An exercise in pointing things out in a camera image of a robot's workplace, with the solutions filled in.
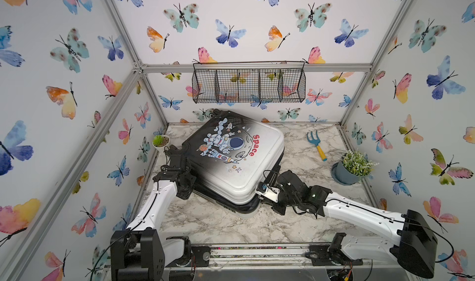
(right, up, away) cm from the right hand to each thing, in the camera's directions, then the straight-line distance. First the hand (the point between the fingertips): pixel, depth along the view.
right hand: (265, 198), depth 77 cm
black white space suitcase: (-15, +17, 0) cm, 22 cm away
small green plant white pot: (-54, +23, +22) cm, 62 cm away
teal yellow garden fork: (+34, +23, +34) cm, 54 cm away
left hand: (-30, +5, +9) cm, 32 cm away
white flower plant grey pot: (+40, +12, +6) cm, 42 cm away
